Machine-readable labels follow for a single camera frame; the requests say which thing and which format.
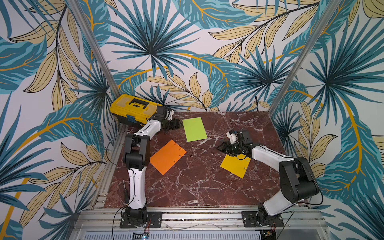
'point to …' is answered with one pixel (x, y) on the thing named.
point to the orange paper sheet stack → (167, 157)
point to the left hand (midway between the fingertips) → (178, 126)
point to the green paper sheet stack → (194, 129)
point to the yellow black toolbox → (132, 110)
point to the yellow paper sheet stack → (238, 167)
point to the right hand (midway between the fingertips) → (219, 148)
